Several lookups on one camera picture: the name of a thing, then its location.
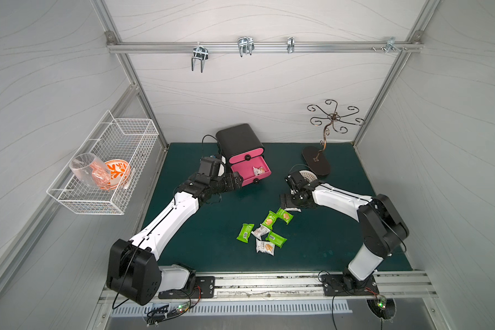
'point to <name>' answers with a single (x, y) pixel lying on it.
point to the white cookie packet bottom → (266, 247)
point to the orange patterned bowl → (119, 174)
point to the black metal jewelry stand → (318, 162)
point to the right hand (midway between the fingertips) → (291, 200)
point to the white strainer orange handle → (308, 174)
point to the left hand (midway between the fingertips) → (236, 180)
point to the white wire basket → (128, 139)
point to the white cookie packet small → (258, 171)
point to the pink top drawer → (246, 155)
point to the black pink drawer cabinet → (236, 140)
